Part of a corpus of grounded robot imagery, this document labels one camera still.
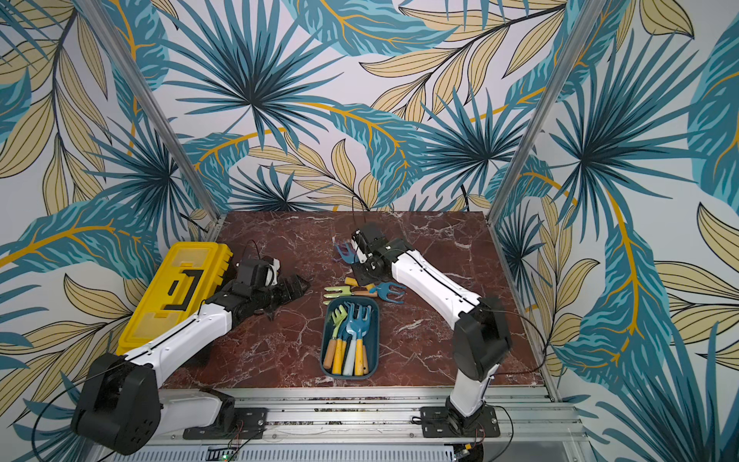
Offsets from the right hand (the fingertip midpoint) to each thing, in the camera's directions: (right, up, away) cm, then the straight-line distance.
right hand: (364, 272), depth 85 cm
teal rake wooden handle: (0, -8, +11) cm, 14 cm away
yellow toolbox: (-50, -3, -5) cm, 51 cm away
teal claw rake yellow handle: (-1, -15, 0) cm, 15 cm away
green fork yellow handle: (-7, -7, +12) cm, 16 cm away
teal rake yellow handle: (-7, -23, -5) cm, 25 cm away
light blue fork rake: (-4, -16, -2) cm, 17 cm away
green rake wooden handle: (-9, -22, -6) cm, 25 cm away
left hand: (-19, -6, 0) cm, 20 cm away
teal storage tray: (+3, -20, +3) cm, 21 cm away
